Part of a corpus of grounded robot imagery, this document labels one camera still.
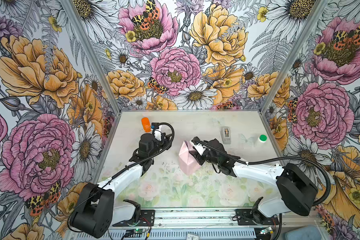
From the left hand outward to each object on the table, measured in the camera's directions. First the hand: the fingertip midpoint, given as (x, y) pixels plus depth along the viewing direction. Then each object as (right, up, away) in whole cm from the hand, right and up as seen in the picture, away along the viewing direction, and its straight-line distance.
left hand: (170, 138), depth 85 cm
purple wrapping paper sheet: (+11, -13, -5) cm, 18 cm away
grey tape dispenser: (+36, +1, +17) cm, 40 cm away
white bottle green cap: (+57, -1, +9) cm, 57 cm away
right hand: (+13, -9, -1) cm, 16 cm away
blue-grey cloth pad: (+65, -41, -16) cm, 79 cm away
